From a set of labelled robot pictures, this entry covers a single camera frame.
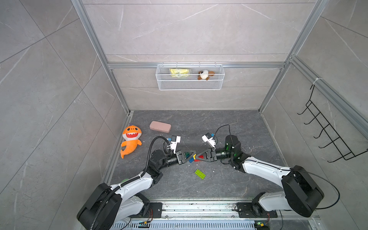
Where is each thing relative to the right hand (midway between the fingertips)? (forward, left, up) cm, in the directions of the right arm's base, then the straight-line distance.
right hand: (198, 159), depth 70 cm
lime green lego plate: (0, -2, -20) cm, 20 cm away
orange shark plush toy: (+25, +43, -12) cm, 51 cm away
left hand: (+2, +1, +3) cm, 3 cm away
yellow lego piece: (+1, +2, +1) cm, 2 cm away
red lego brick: (0, -2, +2) cm, 3 cm away
